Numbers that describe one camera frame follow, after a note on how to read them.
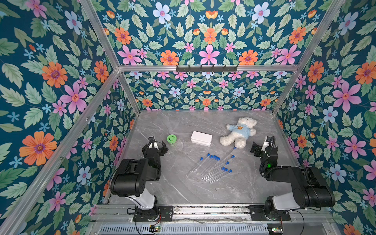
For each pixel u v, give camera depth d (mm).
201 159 930
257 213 737
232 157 935
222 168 887
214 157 932
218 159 929
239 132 976
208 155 953
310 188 446
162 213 735
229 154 958
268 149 730
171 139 983
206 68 912
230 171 881
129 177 467
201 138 987
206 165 907
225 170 884
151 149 768
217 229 766
